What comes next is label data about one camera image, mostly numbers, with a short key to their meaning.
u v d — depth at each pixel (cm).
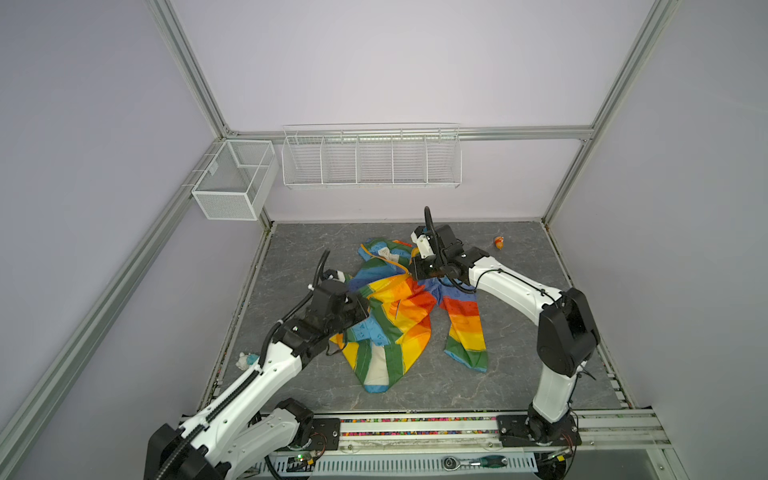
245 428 44
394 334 82
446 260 68
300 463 72
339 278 72
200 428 40
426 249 78
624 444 73
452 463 70
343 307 60
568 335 48
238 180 99
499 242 112
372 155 99
